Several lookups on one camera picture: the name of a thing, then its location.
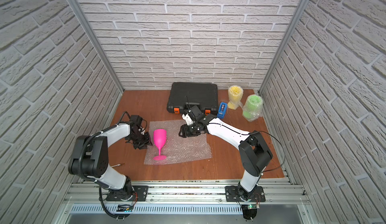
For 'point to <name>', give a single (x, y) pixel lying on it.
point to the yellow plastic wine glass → (235, 93)
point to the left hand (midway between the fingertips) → (152, 142)
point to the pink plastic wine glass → (160, 137)
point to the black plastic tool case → (183, 95)
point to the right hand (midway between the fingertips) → (184, 133)
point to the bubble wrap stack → (176, 148)
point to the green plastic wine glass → (253, 109)
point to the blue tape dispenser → (222, 110)
